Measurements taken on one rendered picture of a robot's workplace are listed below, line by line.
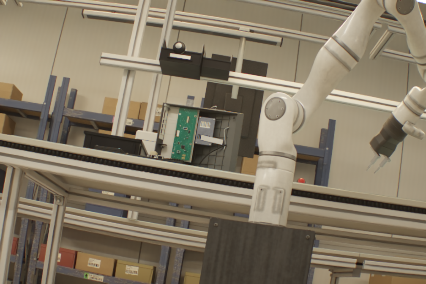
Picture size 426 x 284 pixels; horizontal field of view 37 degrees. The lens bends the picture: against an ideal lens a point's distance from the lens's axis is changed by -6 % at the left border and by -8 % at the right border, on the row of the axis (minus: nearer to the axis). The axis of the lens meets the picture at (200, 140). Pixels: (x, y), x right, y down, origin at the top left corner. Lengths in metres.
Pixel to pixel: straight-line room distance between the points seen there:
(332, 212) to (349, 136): 4.55
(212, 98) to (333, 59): 2.38
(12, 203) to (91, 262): 3.74
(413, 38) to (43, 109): 4.54
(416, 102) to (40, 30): 5.22
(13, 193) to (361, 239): 1.43
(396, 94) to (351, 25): 4.96
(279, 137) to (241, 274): 0.34
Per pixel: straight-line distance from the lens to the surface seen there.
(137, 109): 5.79
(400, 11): 1.64
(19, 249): 5.79
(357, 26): 1.66
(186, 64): 2.49
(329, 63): 1.63
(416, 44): 1.74
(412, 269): 3.52
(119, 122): 2.74
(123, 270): 5.64
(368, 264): 3.45
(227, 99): 3.89
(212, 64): 2.56
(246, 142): 3.95
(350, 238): 2.72
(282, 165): 1.61
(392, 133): 1.90
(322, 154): 5.77
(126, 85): 2.77
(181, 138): 2.04
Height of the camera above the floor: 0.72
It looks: 11 degrees up
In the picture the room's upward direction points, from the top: 9 degrees clockwise
